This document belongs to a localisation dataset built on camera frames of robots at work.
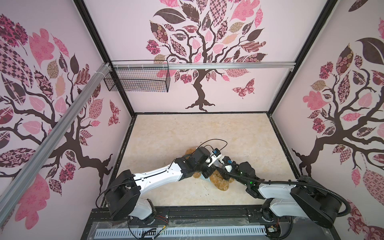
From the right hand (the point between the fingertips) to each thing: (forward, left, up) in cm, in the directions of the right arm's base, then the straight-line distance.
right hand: (218, 161), depth 84 cm
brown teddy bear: (-11, +2, +1) cm, 11 cm away
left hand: (-5, +3, +2) cm, 6 cm away
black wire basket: (+70, +60, +9) cm, 93 cm away
